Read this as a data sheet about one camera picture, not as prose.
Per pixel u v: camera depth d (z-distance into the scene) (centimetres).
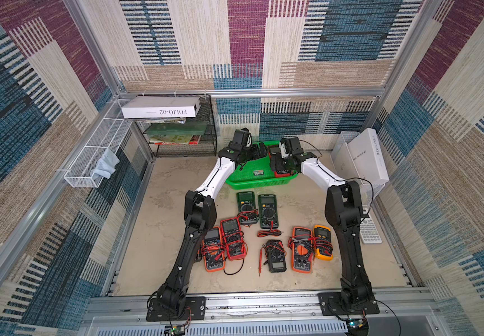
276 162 96
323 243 84
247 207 97
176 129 95
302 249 82
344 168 103
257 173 112
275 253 82
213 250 83
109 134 81
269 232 89
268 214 94
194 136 104
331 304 73
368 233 89
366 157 94
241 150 81
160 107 80
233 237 85
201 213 66
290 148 84
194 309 73
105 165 68
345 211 61
